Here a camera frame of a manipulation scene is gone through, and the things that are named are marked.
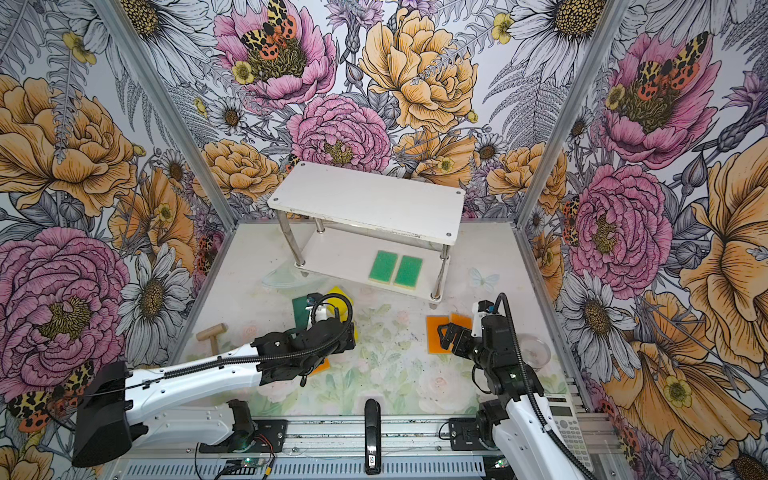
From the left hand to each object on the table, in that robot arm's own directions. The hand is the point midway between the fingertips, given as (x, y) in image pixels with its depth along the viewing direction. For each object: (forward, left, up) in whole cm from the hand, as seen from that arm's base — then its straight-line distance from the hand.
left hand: (336, 334), depth 80 cm
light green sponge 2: (+25, -12, -4) cm, 28 cm away
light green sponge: (+22, -20, -3) cm, 30 cm away
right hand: (-2, -30, -2) cm, 30 cm away
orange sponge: (+5, -27, -12) cm, 30 cm away
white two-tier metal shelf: (+20, -1, +23) cm, 30 cm away
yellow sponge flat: (-1, -3, +18) cm, 19 cm away
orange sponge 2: (+9, -37, -10) cm, 39 cm away
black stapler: (-22, -10, -7) cm, 25 cm away
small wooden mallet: (+6, +39, -11) cm, 41 cm away
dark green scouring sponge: (+11, +13, -9) cm, 19 cm away
